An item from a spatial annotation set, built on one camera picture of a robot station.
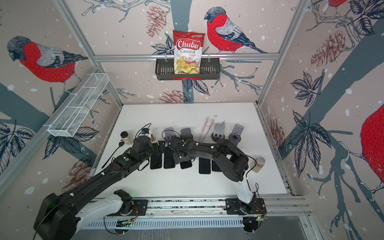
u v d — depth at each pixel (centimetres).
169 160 88
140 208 73
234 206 73
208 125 107
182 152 66
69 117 73
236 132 95
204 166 90
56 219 38
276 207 74
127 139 93
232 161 50
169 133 96
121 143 98
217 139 99
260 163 78
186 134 98
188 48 83
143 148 63
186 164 88
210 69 107
